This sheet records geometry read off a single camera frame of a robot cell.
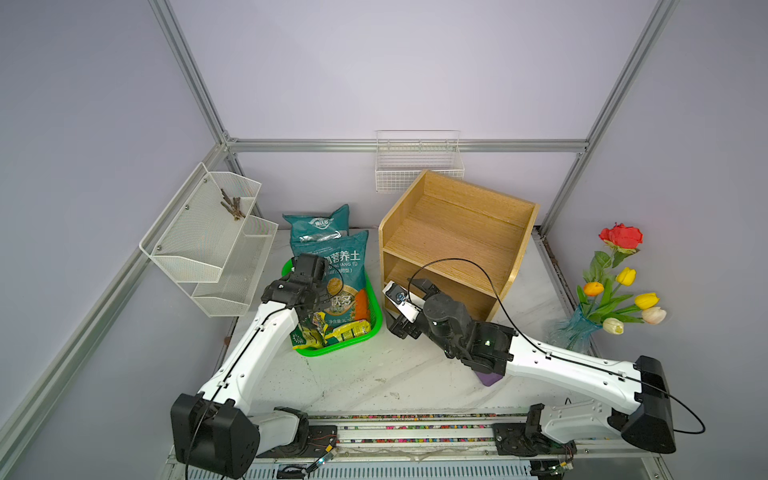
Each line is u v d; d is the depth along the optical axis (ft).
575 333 2.72
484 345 1.64
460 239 2.46
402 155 3.07
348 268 2.83
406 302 1.83
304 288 1.82
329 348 2.66
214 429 1.24
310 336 2.77
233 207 2.77
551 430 1.98
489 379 2.70
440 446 2.40
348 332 2.76
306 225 3.05
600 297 2.51
